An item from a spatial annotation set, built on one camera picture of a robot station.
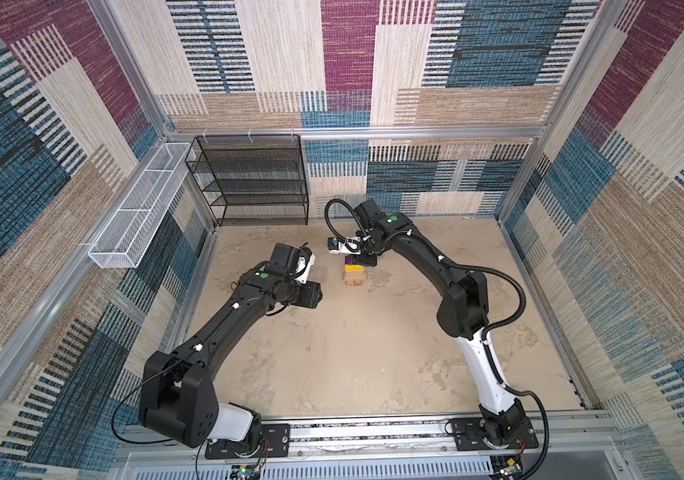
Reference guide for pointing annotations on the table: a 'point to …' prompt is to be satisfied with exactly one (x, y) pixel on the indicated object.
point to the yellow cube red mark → (349, 267)
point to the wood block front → (350, 274)
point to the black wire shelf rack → (252, 180)
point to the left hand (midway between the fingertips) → (313, 289)
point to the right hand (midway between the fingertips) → (358, 254)
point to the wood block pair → (353, 281)
